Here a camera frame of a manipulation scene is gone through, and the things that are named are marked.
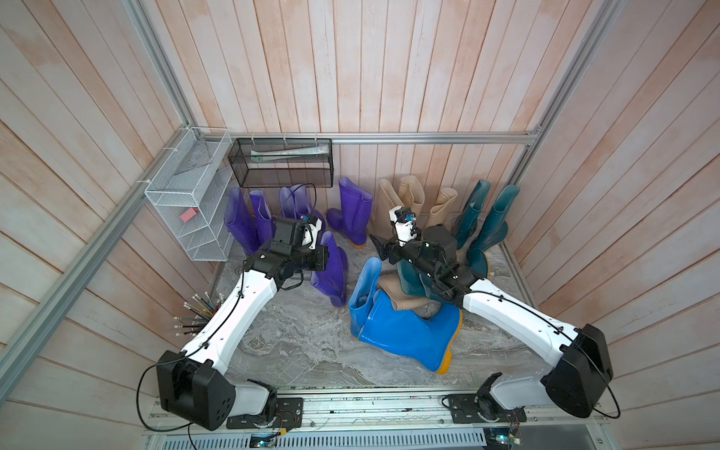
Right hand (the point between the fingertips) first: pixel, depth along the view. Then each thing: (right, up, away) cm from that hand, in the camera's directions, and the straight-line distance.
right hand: (380, 227), depth 75 cm
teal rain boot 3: (+36, -11, +22) cm, 43 cm away
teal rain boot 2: (+40, +1, +17) cm, 44 cm away
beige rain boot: (+12, +12, +18) cm, 25 cm away
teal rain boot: (+31, +4, +15) cm, 35 cm away
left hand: (-15, -8, +4) cm, 18 cm away
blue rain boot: (-5, -18, 0) cm, 19 cm away
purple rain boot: (-45, +3, +14) cm, 47 cm away
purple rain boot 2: (-37, +4, +15) cm, 40 cm away
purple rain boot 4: (-13, -15, +1) cm, 20 cm away
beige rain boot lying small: (+6, -21, +4) cm, 22 cm away
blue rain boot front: (+15, -33, +5) cm, 36 cm away
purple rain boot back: (-8, +4, +23) cm, 25 cm away
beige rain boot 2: (+20, +5, +11) cm, 23 cm away
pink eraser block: (-57, +4, +7) cm, 58 cm away
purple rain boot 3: (-31, +10, +20) cm, 38 cm away
